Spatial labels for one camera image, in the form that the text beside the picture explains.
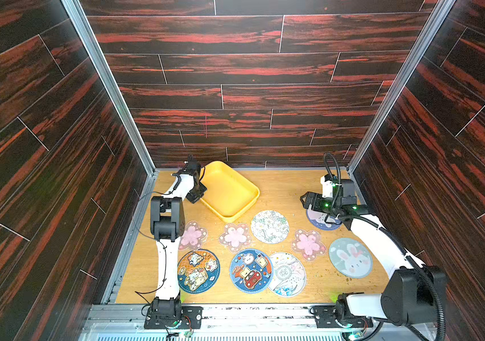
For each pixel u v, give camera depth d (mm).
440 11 664
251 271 843
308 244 917
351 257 868
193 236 952
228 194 1046
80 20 678
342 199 638
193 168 889
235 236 957
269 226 964
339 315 667
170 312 644
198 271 843
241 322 735
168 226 629
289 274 841
